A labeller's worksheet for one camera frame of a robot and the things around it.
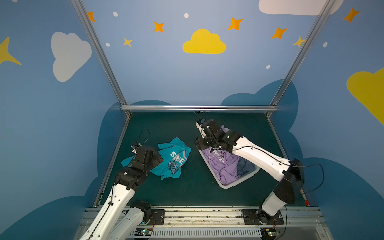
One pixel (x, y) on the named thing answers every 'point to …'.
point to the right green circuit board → (268, 232)
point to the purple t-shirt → (222, 164)
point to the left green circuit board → (143, 232)
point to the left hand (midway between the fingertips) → (156, 157)
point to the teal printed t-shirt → (174, 154)
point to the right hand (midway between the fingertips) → (200, 139)
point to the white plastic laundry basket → (238, 181)
